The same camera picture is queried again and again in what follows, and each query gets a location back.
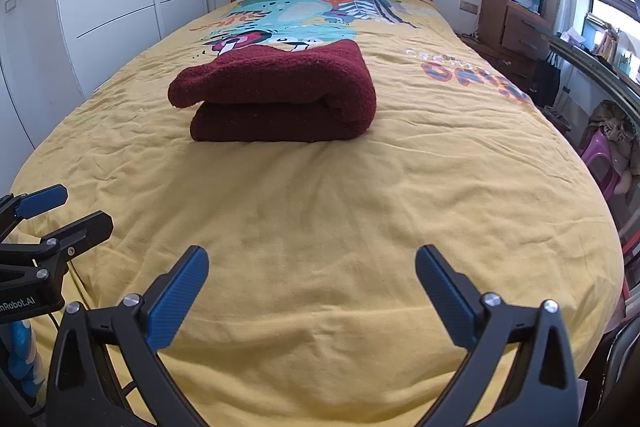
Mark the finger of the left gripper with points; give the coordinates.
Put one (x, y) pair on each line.
(16, 208)
(63, 244)

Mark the black bag by desk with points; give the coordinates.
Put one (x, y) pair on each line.
(545, 83)

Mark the beige clothes on chair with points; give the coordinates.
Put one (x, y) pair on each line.
(623, 138)

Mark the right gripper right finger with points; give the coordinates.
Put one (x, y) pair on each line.
(541, 386)

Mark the yellow printed bed cover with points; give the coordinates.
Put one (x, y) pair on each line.
(311, 314)

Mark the white wardrobe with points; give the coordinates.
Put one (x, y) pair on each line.
(90, 6)

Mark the dark red knit sweater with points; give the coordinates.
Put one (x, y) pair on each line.
(266, 94)

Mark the pink plastic chair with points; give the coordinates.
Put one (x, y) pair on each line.
(598, 158)

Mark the wooden drawer chest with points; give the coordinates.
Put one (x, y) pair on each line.
(510, 38)

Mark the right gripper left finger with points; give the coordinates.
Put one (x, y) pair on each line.
(83, 388)

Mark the long desk by window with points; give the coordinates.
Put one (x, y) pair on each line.
(624, 91)

